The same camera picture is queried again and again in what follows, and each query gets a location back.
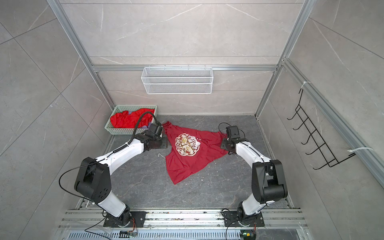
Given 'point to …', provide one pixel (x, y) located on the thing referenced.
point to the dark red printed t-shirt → (189, 151)
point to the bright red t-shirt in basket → (126, 119)
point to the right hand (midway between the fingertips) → (226, 143)
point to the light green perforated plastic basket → (129, 108)
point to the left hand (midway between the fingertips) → (164, 140)
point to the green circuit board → (248, 234)
